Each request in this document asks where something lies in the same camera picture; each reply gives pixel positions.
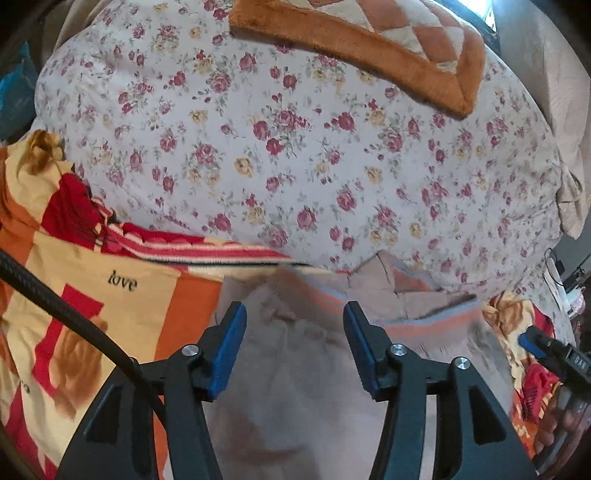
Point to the beige quilted cloth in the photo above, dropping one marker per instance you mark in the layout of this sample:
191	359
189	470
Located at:
554	92

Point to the floral bed quilt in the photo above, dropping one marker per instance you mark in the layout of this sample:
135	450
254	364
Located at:
300	161

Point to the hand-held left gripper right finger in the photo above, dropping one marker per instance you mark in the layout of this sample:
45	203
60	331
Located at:
362	346

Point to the person's right hand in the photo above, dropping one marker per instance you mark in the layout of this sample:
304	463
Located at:
561	420

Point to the red cream orange fleece blanket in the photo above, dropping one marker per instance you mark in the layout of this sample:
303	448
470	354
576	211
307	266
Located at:
115	314

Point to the blue cloth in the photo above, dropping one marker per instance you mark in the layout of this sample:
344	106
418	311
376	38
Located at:
16	101

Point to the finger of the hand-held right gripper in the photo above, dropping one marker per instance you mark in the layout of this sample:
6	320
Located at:
533	344

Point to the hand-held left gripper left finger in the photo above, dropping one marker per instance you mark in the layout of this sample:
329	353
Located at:
228	350

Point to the orange brown checkered plush blanket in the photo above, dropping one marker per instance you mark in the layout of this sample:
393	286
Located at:
369	50

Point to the beige jacket with striped cuffs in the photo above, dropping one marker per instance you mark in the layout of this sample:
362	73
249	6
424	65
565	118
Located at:
295	369

